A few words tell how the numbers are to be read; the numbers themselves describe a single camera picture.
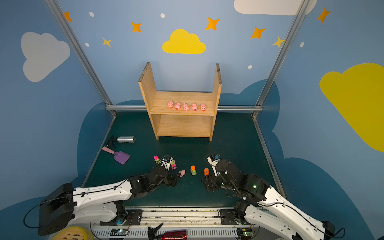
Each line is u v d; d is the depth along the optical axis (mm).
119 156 950
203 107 840
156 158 931
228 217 735
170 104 859
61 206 410
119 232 704
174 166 907
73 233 682
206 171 883
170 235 665
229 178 505
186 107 838
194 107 839
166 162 707
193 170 888
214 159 614
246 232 715
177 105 841
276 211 437
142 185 608
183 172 882
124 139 1026
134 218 737
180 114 840
